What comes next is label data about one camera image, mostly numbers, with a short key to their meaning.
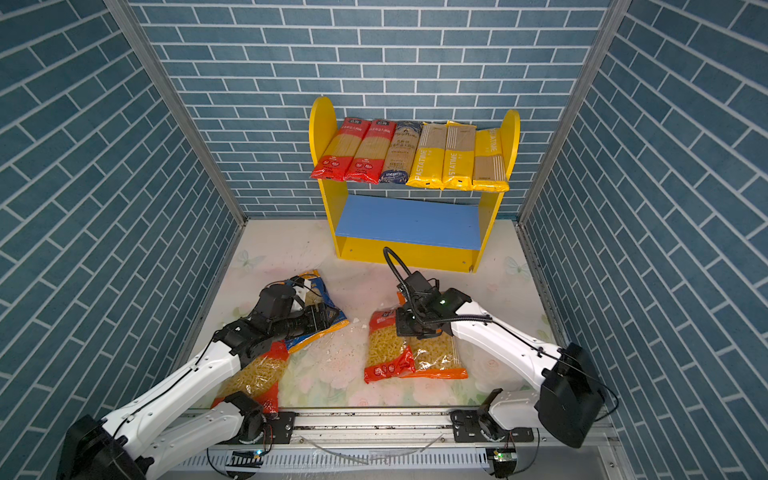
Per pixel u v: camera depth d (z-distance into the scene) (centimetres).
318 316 71
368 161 75
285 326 65
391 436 74
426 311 60
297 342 82
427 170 74
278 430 74
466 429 74
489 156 77
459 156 77
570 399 40
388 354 78
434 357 82
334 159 77
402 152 79
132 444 40
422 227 97
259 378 78
